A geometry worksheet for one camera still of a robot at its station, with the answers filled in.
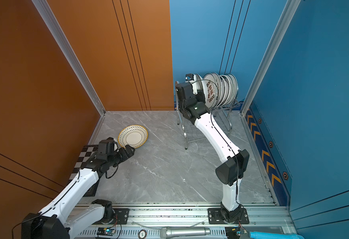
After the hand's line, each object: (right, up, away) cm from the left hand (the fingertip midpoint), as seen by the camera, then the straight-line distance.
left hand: (130, 150), depth 84 cm
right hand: (+39, +32, -8) cm, 51 cm away
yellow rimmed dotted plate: (-5, +7, +22) cm, 23 cm away
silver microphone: (+23, -34, -18) cm, 45 cm away
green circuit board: (-6, -36, -14) cm, 39 cm away
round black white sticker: (+10, -37, -15) cm, 41 cm away
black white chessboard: (-31, -2, +9) cm, 33 cm away
